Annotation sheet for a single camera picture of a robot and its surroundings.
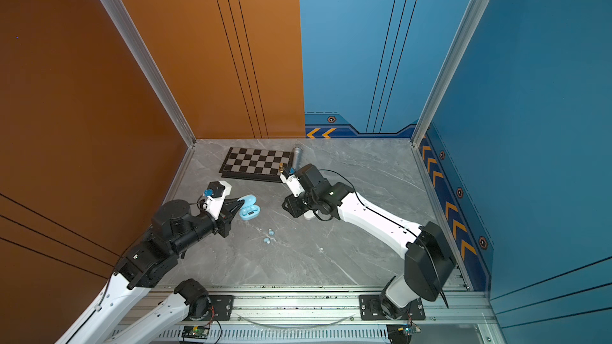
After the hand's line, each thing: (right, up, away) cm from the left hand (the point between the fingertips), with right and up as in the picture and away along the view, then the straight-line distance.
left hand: (241, 198), depth 67 cm
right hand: (+11, -4, +11) cm, 16 cm away
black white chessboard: (-5, +9, +39) cm, 40 cm away
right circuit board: (+47, -41, +4) cm, 63 cm away
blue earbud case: (+2, -3, 0) cm, 4 cm away
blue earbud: (+4, -16, +22) cm, 28 cm away
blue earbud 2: (+3, -19, +20) cm, 28 cm away
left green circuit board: (-16, -41, +5) cm, 45 cm away
